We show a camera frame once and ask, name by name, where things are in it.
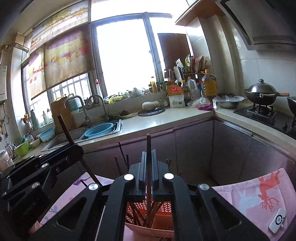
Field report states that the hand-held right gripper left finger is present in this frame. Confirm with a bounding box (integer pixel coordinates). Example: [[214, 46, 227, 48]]
[[27, 151, 147, 241]]

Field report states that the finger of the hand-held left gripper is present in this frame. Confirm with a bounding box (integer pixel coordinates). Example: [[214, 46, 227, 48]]
[[2, 145, 84, 198], [0, 144, 77, 181]]

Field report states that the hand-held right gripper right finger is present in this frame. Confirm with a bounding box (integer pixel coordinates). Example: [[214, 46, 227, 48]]
[[151, 150, 270, 241]]

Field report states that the thin dark chopstick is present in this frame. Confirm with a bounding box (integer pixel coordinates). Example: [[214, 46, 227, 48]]
[[57, 115, 100, 185]]

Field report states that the bundle of wooden chopsticks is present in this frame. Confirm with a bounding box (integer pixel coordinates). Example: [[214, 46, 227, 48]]
[[114, 142, 183, 229]]

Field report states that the long brown chopstick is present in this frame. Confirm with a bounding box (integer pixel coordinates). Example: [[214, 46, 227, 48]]
[[146, 134, 153, 223]]

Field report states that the orange plastic basket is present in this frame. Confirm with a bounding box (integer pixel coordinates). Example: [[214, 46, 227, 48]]
[[125, 200, 176, 239]]

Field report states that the metal sink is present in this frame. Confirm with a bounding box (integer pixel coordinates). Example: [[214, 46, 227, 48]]
[[42, 119, 123, 152]]

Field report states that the light blue bowl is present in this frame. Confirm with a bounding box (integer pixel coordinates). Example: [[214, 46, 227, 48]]
[[38, 127, 56, 142]]

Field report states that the glass french press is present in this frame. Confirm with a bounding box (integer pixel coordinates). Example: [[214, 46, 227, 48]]
[[6, 142, 18, 160]]

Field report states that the blue plastic basin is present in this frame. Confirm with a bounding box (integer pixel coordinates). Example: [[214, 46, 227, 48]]
[[84, 123, 114, 139]]

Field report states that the wooden cutting board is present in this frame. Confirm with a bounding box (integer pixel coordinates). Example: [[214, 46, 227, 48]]
[[51, 97, 76, 135]]

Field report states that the square metal faucet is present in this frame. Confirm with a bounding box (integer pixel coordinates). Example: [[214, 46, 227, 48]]
[[64, 95, 91, 127]]

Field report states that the round dark trivet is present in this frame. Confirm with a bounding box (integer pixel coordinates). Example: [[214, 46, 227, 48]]
[[138, 107, 166, 116]]

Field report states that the curved metal faucet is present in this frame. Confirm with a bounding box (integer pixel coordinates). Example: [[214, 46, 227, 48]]
[[87, 95, 110, 121]]

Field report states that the white gourd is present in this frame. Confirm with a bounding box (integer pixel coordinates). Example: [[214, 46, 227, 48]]
[[142, 101, 160, 111]]

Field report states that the white packet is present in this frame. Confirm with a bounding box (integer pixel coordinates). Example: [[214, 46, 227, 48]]
[[168, 95, 186, 108]]

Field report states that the narrow printed roller blind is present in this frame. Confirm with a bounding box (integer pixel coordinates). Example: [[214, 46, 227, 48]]
[[28, 52, 47, 100]]

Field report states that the plastic bag with purple contents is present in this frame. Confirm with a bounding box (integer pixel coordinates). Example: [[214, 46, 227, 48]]
[[187, 97, 213, 111]]

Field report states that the pink floral tablecloth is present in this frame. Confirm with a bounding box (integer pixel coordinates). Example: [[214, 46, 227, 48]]
[[39, 168, 291, 241]]

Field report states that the white water heater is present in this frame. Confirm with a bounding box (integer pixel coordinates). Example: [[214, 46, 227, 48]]
[[0, 65, 7, 102]]

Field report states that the white plastic jug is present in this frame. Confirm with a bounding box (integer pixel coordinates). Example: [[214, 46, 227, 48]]
[[186, 77, 201, 100]]

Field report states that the large printed roller blind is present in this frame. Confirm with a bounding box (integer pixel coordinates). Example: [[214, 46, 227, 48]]
[[44, 28, 95, 90]]

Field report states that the metal basin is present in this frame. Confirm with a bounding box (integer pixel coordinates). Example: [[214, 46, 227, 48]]
[[213, 94, 245, 109]]

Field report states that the large cooking oil bottle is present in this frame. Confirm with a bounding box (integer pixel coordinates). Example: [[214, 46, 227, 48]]
[[200, 70, 218, 100]]

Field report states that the rack of seasoning packets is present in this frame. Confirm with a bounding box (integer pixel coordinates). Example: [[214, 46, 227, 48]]
[[176, 54, 212, 80]]

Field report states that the black gas stove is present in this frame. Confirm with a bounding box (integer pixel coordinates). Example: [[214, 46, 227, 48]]
[[233, 104, 296, 134]]

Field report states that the black wok with lid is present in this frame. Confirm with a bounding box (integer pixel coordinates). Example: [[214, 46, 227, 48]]
[[244, 79, 290, 105]]

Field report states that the small white round-button device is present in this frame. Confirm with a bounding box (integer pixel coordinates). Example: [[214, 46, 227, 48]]
[[268, 208, 287, 234]]

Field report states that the range hood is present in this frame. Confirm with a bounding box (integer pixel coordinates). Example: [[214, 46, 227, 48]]
[[220, 0, 296, 52]]

